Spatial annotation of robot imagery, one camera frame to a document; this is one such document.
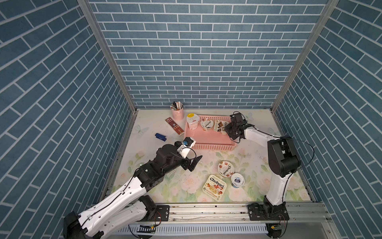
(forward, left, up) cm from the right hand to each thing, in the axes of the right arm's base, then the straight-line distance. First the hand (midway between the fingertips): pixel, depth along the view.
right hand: (225, 129), depth 100 cm
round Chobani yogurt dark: (+4, +13, -1) cm, 14 cm away
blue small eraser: (-7, +45, -5) cm, 45 cm away
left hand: (-28, +16, +16) cm, 36 cm away
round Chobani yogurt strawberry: (-27, +1, -3) cm, 27 cm away
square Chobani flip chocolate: (+4, +4, -2) cm, 6 cm away
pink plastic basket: (-3, +9, -10) cm, 14 cm away
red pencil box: (+3, +36, -5) cm, 37 cm away
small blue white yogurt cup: (-34, -5, -1) cm, 34 cm away
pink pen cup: (+10, +35, 0) cm, 36 cm away
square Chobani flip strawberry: (-38, +7, -4) cm, 39 cm away
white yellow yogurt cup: (+4, +23, +3) cm, 23 cm away
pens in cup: (+16, +37, +3) cm, 40 cm away
